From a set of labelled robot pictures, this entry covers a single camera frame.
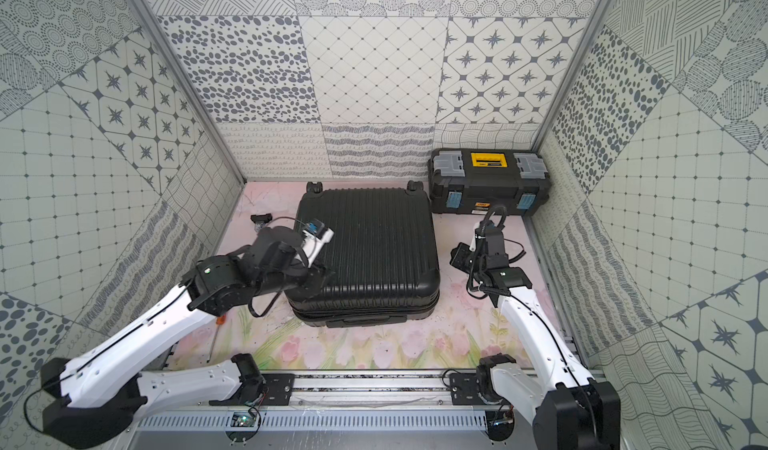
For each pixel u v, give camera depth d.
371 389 0.76
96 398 0.38
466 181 0.98
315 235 0.58
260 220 1.07
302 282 0.58
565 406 0.38
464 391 0.73
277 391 0.73
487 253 0.61
